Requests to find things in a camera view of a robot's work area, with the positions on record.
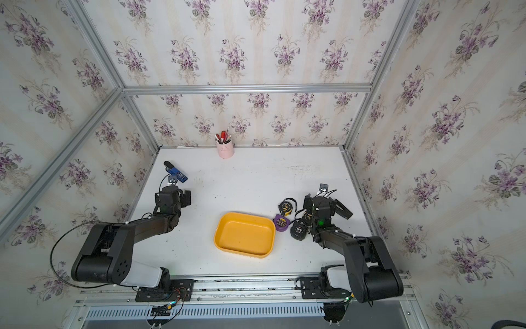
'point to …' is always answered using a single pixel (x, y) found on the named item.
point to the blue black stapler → (172, 170)
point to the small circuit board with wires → (162, 310)
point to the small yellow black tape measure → (286, 205)
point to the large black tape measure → (298, 230)
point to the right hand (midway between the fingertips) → (322, 196)
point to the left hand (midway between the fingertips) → (176, 192)
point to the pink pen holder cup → (225, 151)
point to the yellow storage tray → (246, 235)
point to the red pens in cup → (224, 138)
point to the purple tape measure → (281, 223)
